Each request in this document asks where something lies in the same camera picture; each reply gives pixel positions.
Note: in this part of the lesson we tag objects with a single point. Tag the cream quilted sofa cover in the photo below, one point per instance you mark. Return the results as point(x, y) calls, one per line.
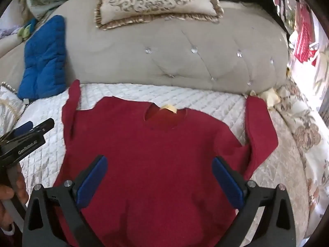
point(203, 100)

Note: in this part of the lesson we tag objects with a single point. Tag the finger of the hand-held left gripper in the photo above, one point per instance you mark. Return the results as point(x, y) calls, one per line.
point(24, 149)
point(30, 129)

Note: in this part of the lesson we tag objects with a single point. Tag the ornate fringed beige pillow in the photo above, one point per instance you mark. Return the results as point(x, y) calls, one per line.
point(159, 5)

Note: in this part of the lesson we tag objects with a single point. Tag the person's left hand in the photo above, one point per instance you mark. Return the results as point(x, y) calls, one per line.
point(21, 185)

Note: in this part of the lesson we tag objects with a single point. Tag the small cream fringed pillow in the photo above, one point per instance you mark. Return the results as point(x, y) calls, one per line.
point(7, 103)

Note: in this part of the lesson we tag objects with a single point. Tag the red patterned cloth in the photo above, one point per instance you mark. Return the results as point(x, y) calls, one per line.
point(304, 43)

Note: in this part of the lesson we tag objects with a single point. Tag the green and blue cloth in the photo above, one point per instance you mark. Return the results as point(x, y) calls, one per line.
point(25, 29)

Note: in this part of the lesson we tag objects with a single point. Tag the beige tufted sofa backrest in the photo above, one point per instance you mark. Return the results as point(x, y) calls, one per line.
point(180, 56)

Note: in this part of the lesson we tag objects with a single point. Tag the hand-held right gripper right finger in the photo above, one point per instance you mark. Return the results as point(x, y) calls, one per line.
point(228, 182)

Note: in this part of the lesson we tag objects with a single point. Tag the cream crumpled cloth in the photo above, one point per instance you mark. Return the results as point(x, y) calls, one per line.
point(270, 96)

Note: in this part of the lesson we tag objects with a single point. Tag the red sweater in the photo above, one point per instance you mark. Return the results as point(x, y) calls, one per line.
point(164, 172)

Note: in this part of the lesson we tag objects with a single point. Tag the blue padded cushion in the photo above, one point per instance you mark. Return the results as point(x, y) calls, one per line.
point(43, 61)

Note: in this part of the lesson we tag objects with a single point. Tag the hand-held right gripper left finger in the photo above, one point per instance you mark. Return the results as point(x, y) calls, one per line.
point(93, 179)

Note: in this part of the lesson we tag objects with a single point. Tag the floral patterned cloth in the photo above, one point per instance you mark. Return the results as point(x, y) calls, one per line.
point(308, 133)

